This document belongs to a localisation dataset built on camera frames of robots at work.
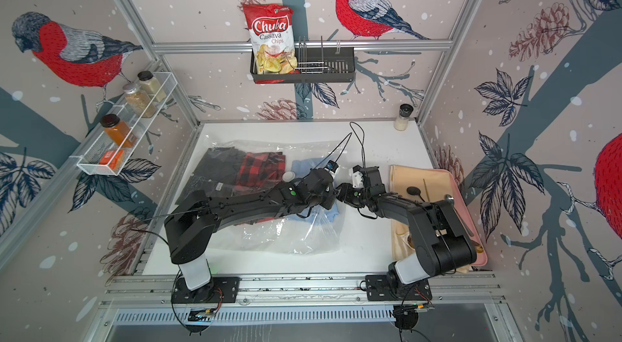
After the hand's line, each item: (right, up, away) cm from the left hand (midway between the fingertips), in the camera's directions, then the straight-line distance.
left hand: (339, 187), depth 83 cm
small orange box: (-64, +12, -18) cm, 67 cm away
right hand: (-1, -3, +8) cm, 9 cm away
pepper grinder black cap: (+33, +31, +27) cm, 53 cm away
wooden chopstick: (+36, 0, +15) cm, 39 cm away
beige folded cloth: (+38, -1, +15) cm, 41 cm away
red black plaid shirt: (-33, +3, +16) cm, 37 cm away
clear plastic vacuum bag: (-20, -16, -2) cm, 26 cm away
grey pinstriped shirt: (-51, +3, +16) cm, 53 cm away
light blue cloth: (-15, +5, +18) cm, 24 cm away
